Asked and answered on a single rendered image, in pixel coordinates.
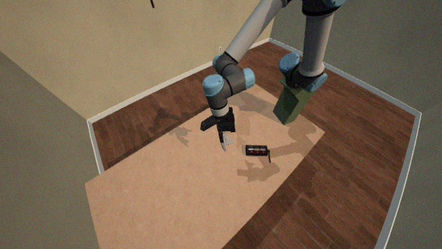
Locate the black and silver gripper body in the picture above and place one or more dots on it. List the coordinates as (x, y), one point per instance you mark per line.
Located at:
(226, 121)

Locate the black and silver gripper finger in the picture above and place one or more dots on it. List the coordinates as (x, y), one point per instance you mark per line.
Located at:
(224, 139)

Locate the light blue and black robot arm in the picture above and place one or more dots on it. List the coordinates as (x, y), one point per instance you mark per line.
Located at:
(306, 73)

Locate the black power strip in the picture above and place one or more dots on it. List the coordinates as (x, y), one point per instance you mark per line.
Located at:
(257, 151)

